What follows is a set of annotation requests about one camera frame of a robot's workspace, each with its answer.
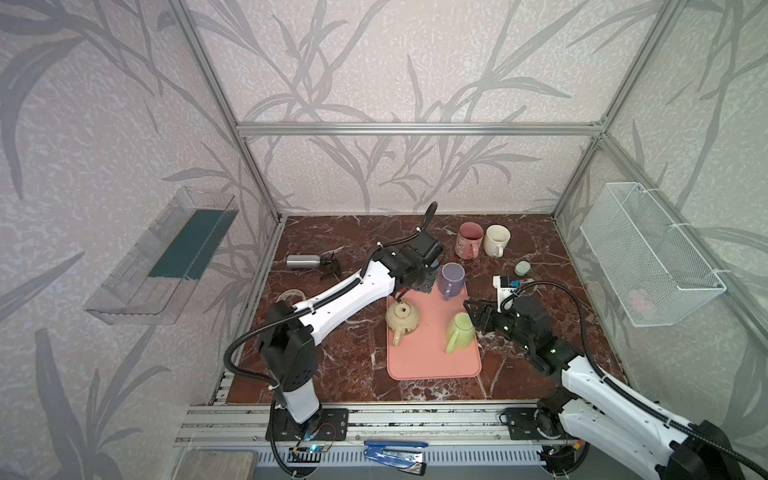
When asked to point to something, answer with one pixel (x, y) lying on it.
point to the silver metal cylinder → (303, 261)
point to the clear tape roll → (289, 292)
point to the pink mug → (469, 240)
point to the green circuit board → (312, 449)
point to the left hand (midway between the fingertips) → (428, 270)
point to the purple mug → (451, 279)
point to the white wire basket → (653, 276)
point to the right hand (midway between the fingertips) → (471, 294)
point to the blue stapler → (404, 456)
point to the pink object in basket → (639, 304)
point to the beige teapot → (401, 317)
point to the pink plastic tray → (430, 336)
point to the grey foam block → (217, 464)
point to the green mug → (462, 332)
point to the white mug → (496, 238)
